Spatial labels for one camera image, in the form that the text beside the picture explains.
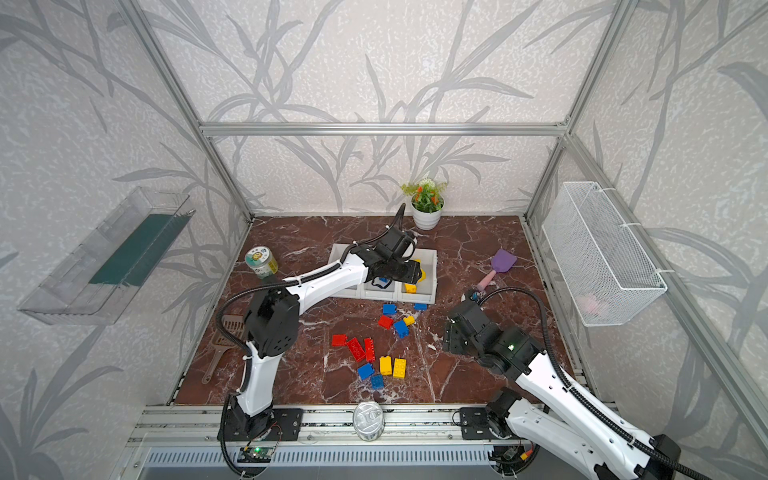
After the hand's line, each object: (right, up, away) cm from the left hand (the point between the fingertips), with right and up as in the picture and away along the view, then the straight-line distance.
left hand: (421, 265), depth 90 cm
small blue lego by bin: (0, -13, +3) cm, 14 cm away
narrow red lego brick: (-15, -23, -6) cm, 29 cm away
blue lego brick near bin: (-10, -2, -20) cm, 22 cm away
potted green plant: (+3, +21, +14) cm, 26 cm away
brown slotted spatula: (-58, -18, +1) cm, 61 cm away
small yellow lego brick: (-4, -17, +1) cm, 18 cm away
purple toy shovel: (+30, 0, +15) cm, 34 cm away
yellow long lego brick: (-7, -28, -9) cm, 30 cm away
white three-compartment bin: (+2, -10, +9) cm, 13 cm away
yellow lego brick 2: (-10, -27, -9) cm, 30 cm away
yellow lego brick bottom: (+1, -3, -1) cm, 4 cm away
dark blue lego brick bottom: (-12, -30, -11) cm, 35 cm away
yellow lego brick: (-3, -8, +6) cm, 10 cm away
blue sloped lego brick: (-6, -19, -2) cm, 20 cm away
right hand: (+8, -15, -14) cm, 22 cm away
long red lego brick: (-19, -24, -6) cm, 31 cm away
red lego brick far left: (-25, -22, -3) cm, 33 cm away
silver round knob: (-13, -35, -21) cm, 43 cm away
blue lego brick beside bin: (-10, -15, +4) cm, 18 cm away
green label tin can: (-52, +1, +6) cm, 53 cm away
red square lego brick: (-11, -18, +1) cm, 21 cm away
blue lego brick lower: (-16, -29, -9) cm, 34 cm away
